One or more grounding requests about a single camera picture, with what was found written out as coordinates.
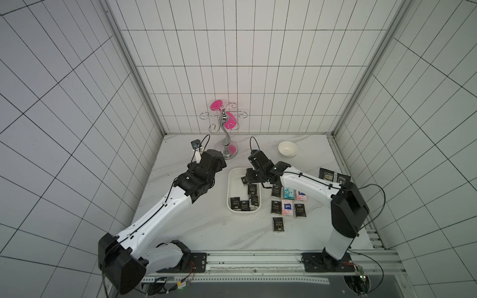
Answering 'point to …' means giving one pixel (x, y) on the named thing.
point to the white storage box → (242, 198)
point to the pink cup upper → (216, 105)
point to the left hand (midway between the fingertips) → (208, 161)
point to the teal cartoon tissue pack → (289, 194)
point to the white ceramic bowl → (287, 148)
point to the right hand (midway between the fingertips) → (242, 177)
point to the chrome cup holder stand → (227, 149)
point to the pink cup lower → (231, 121)
